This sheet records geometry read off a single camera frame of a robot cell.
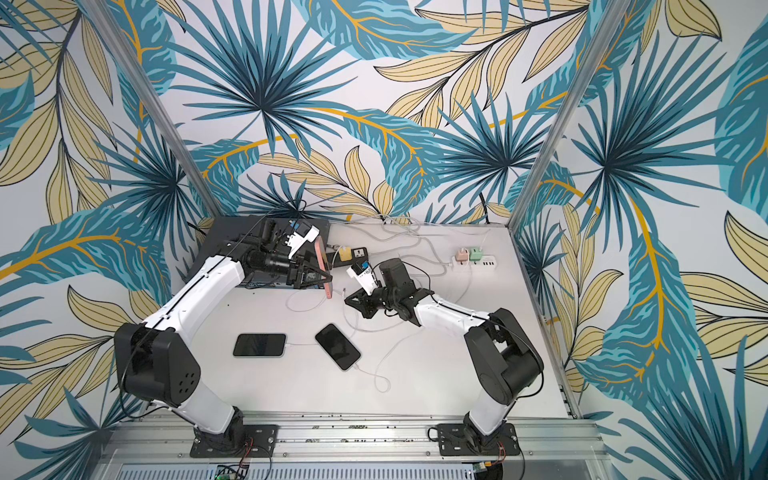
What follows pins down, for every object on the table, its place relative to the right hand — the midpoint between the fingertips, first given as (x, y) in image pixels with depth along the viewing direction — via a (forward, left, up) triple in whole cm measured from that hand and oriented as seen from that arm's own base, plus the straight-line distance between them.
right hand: (329, 316), depth 81 cm
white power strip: (+25, -52, -11) cm, 58 cm away
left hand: (+4, -1, +14) cm, 14 cm away
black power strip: (+29, -7, -10) cm, 32 cm away
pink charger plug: (+25, -43, -7) cm, 50 cm away
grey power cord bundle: (+46, -19, -13) cm, 52 cm away
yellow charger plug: (+27, -2, -7) cm, 28 cm away
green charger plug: (+27, -48, -8) cm, 55 cm away
